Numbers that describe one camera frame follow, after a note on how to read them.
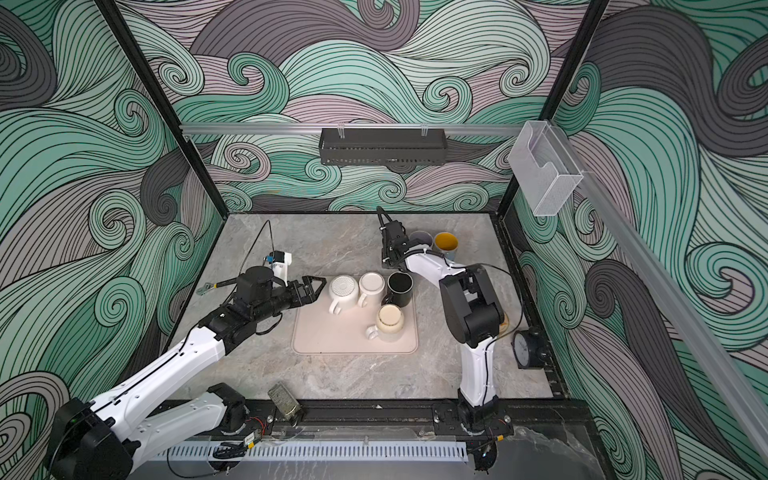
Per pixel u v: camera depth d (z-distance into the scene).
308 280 0.70
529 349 0.76
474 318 0.52
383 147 0.95
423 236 0.99
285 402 0.73
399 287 0.88
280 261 0.71
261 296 0.61
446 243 0.97
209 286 0.98
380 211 0.83
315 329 0.88
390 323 0.81
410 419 0.74
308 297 0.68
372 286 0.90
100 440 0.37
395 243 0.77
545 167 0.78
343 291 0.88
